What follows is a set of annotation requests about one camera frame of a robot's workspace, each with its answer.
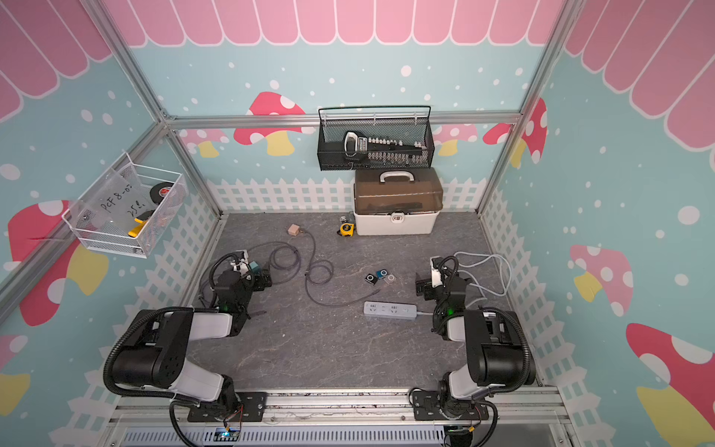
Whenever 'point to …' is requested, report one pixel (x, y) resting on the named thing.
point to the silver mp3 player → (391, 277)
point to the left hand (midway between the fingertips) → (256, 267)
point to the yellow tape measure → (347, 229)
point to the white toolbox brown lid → (397, 201)
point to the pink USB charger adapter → (294, 229)
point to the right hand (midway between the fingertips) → (432, 270)
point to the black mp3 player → (370, 278)
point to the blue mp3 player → (382, 273)
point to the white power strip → (390, 309)
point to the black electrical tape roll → (159, 190)
